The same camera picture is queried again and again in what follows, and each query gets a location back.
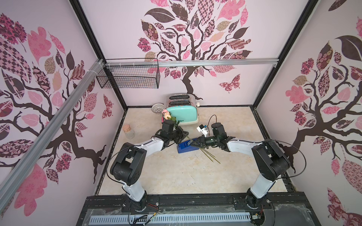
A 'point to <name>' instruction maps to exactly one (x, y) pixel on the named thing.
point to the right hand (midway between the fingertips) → (191, 144)
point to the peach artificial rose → (167, 116)
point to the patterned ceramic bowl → (158, 108)
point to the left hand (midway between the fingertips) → (189, 134)
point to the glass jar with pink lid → (129, 133)
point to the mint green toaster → (183, 107)
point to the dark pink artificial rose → (177, 123)
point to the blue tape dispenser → (185, 146)
